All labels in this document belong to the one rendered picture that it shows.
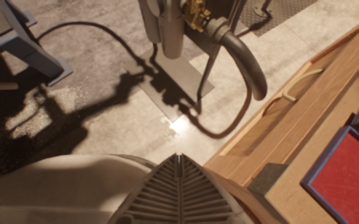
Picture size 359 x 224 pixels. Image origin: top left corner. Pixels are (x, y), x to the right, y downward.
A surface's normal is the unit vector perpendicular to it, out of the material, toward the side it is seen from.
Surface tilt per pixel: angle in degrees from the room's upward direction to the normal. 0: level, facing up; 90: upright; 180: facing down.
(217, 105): 0
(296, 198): 0
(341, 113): 0
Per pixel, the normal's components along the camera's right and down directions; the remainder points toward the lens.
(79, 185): 0.07, -0.51
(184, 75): 0.02, -0.29
